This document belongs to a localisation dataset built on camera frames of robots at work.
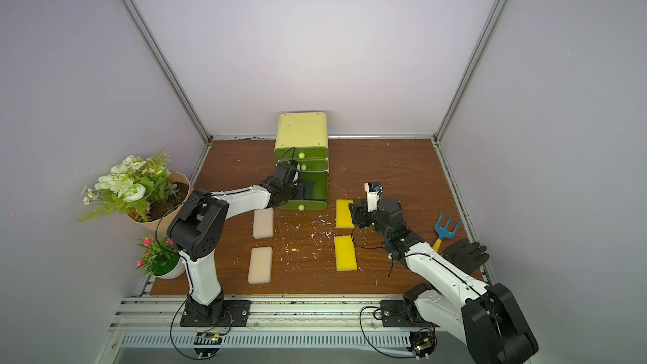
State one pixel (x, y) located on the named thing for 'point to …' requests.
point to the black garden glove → (467, 255)
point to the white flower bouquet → (136, 185)
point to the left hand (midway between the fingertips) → (308, 188)
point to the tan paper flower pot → (181, 188)
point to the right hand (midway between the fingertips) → (359, 197)
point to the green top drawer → (301, 152)
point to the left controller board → (207, 344)
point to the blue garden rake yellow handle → (443, 232)
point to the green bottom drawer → (315, 191)
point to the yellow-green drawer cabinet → (302, 139)
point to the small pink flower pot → (161, 259)
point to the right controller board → (422, 342)
